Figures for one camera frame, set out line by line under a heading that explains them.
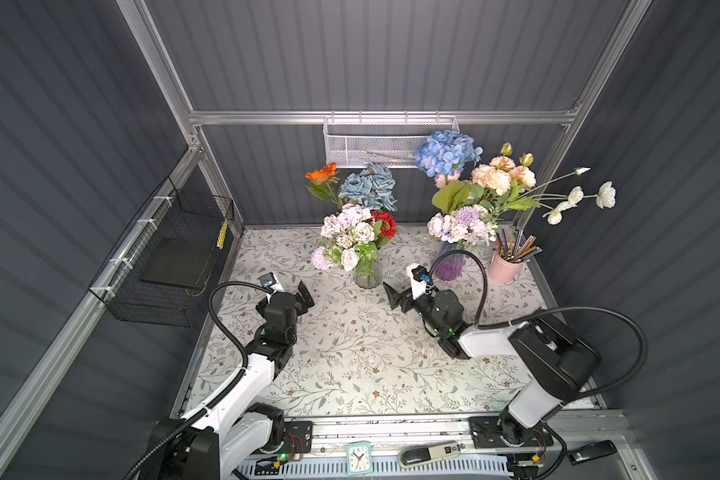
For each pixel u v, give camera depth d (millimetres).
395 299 756
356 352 874
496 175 788
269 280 709
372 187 787
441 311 676
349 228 752
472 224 789
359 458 693
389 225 828
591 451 683
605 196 681
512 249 1000
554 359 472
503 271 987
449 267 1000
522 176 777
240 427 576
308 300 785
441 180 838
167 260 745
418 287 737
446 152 724
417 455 666
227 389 482
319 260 786
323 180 769
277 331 630
